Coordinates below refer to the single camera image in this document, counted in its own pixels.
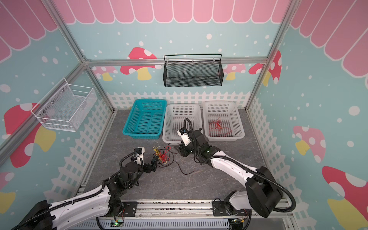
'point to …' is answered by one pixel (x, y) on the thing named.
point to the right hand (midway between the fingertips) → (178, 144)
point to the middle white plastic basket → (174, 116)
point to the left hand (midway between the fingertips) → (151, 157)
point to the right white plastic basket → (222, 122)
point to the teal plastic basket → (146, 119)
